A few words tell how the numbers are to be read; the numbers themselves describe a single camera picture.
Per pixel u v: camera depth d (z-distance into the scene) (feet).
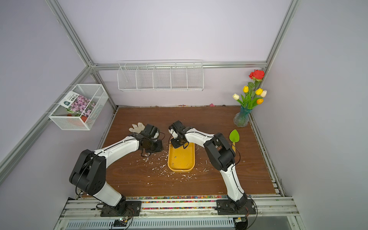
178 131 2.58
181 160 2.97
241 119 3.34
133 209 2.46
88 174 1.46
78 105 2.42
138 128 3.45
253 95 3.07
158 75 3.29
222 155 1.79
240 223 2.37
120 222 2.36
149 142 2.32
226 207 2.42
